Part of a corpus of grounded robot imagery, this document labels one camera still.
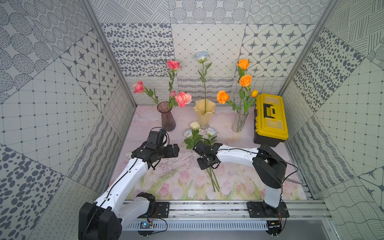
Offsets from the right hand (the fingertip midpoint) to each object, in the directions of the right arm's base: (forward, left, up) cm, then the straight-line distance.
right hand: (205, 164), depth 89 cm
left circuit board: (-31, +29, -3) cm, 43 cm away
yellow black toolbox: (+17, -39, +15) cm, 45 cm away
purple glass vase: (+28, +26, +8) cm, 38 cm away
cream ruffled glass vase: (+23, 0, +16) cm, 28 cm away
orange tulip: (+30, -28, +30) cm, 51 cm away
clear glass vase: (+27, -23, +10) cm, 37 cm away
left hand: (+4, +19, +14) cm, 24 cm away
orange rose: (+23, -9, +34) cm, 41 cm away
